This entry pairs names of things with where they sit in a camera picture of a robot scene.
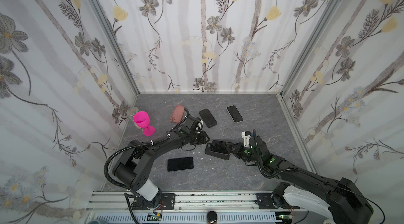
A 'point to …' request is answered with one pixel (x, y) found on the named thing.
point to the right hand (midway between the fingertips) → (223, 144)
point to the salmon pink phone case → (177, 114)
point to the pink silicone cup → (142, 119)
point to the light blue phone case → (231, 116)
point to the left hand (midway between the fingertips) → (206, 135)
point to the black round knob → (212, 216)
